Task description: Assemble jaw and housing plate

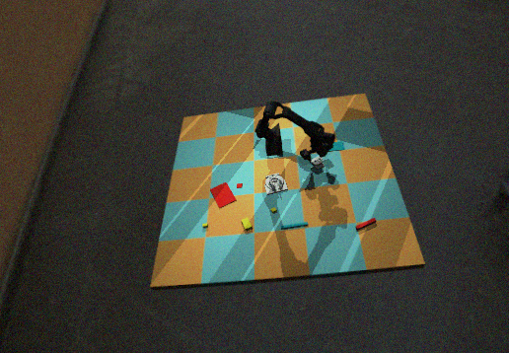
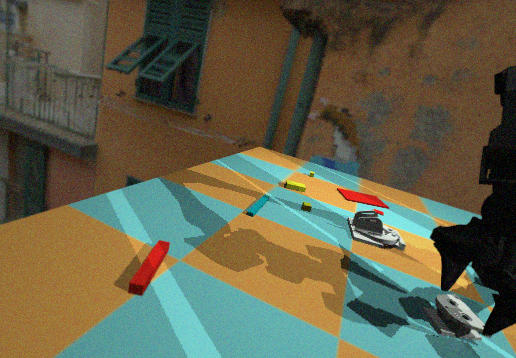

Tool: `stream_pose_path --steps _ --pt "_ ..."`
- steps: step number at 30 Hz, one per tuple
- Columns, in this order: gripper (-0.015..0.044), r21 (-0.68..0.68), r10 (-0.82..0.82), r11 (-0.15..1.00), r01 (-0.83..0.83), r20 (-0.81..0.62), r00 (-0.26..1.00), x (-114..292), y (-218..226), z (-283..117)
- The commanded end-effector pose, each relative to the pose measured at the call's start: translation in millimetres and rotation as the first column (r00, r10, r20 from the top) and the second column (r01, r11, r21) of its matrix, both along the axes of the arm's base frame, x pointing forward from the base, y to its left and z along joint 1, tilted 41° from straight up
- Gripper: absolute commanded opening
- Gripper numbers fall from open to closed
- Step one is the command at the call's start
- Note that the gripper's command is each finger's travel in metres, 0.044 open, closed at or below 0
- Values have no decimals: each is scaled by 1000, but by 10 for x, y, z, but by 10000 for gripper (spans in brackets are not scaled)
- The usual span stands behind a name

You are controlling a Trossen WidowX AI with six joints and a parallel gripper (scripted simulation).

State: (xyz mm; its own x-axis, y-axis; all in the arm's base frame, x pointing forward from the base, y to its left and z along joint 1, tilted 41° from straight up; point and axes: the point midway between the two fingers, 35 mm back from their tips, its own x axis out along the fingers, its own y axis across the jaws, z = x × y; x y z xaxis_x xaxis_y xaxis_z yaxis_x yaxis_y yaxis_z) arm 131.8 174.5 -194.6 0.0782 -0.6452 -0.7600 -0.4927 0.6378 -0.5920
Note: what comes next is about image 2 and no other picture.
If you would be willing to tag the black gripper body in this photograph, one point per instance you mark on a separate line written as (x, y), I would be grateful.
(504, 267)

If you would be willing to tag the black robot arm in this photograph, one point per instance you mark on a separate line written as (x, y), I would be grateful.
(471, 243)

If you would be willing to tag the teal flat bar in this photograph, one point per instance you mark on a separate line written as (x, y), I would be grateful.
(257, 206)

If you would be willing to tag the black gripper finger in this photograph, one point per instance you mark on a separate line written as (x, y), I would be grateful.
(502, 316)
(450, 271)

